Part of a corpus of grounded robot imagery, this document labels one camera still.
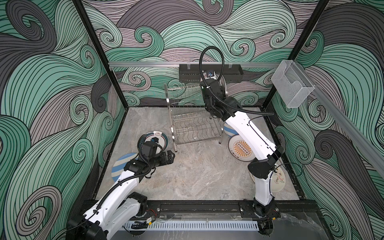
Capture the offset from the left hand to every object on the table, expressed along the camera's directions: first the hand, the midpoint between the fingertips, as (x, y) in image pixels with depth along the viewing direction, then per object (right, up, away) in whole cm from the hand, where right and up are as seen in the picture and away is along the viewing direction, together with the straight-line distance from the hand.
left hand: (168, 155), depth 81 cm
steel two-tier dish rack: (+13, +19, +29) cm, 37 cm away
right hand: (+25, +35, -9) cm, 44 cm away
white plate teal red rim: (-6, +5, +18) cm, 19 cm away
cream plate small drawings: (+62, -15, +2) cm, 63 cm away
